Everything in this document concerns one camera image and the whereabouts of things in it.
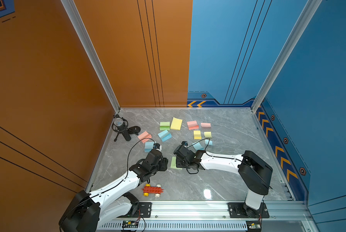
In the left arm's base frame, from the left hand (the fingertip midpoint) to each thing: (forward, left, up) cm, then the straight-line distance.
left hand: (165, 158), depth 86 cm
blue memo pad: (+19, +2, -4) cm, 20 cm away
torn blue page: (+15, -30, -5) cm, 34 cm away
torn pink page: (+31, -28, -6) cm, 42 cm away
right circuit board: (-31, -46, -7) cm, 56 cm away
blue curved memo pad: (+11, -21, -5) cm, 24 cm away
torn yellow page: (+22, -29, -6) cm, 37 cm away
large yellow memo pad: (+30, -6, -4) cm, 31 cm away
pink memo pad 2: (+30, -18, -6) cm, 36 cm away
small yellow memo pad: (+21, -21, -5) cm, 30 cm away
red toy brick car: (-16, +9, -4) cm, 19 cm away
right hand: (-1, -7, -3) cm, 8 cm away
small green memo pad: (+30, +3, -6) cm, 30 cm away
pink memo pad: (+20, +16, -5) cm, 26 cm away
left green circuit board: (-32, +16, -7) cm, 36 cm away
